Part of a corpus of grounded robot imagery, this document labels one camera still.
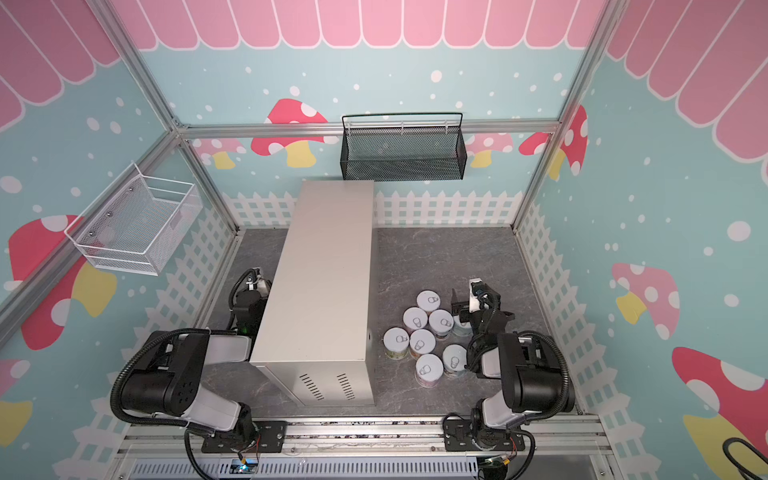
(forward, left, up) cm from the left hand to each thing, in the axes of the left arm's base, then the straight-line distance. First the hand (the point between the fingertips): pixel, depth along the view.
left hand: (271, 286), depth 93 cm
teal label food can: (-12, -59, -3) cm, 61 cm away
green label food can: (-16, -40, -3) cm, 43 cm away
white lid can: (-9, -45, -3) cm, 46 cm away
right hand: (-1, -62, +3) cm, 62 cm away
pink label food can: (-24, -49, -2) cm, 54 cm away
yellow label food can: (-2, -50, -3) cm, 50 cm away
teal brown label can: (-10, -53, -3) cm, 54 cm away
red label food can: (-16, -47, -3) cm, 50 cm away
